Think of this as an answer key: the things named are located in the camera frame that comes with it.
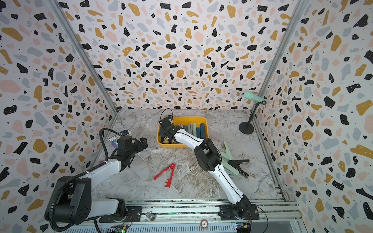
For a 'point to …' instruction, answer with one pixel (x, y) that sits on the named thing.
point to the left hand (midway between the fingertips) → (143, 141)
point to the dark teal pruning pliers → (202, 131)
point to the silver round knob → (150, 215)
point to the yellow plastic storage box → (197, 126)
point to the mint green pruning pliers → (194, 129)
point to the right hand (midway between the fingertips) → (165, 131)
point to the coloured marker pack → (113, 140)
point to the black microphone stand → (247, 127)
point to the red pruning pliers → (168, 183)
